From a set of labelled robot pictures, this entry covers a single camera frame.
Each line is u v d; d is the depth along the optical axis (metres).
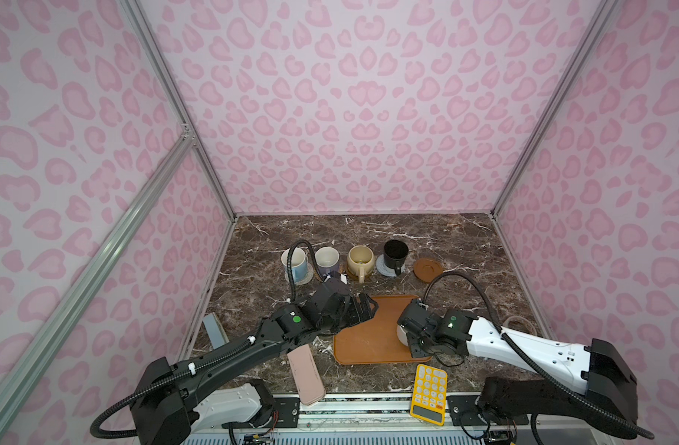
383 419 0.73
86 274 0.56
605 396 0.38
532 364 0.44
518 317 0.89
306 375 0.78
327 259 1.04
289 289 0.60
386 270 1.01
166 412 0.39
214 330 0.84
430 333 0.59
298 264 0.90
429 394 0.75
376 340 0.85
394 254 0.99
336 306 0.58
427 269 1.01
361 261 1.01
